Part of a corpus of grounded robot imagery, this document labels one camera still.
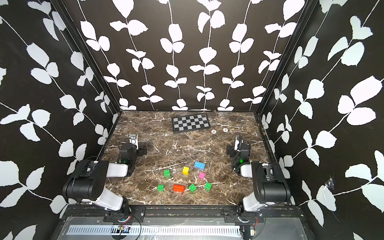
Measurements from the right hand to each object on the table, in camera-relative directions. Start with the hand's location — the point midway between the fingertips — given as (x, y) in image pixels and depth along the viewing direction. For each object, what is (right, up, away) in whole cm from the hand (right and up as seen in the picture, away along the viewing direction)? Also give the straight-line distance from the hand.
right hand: (236, 141), depth 95 cm
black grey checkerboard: (-31, +12, +15) cm, 36 cm away
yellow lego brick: (-32, -16, -9) cm, 37 cm away
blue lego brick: (-24, -14, -5) cm, 28 cm away
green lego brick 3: (-28, -23, -15) cm, 39 cm away
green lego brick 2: (-46, -24, -14) cm, 53 cm away
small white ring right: (-4, +7, +15) cm, 17 cm away
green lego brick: (-43, -17, -11) cm, 47 cm away
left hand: (-64, +1, -1) cm, 64 cm away
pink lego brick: (-22, -19, -9) cm, 30 cm away
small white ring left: (-13, +6, +14) cm, 20 cm away
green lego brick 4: (-19, -23, -15) cm, 34 cm away
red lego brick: (-36, -24, -14) cm, 45 cm away
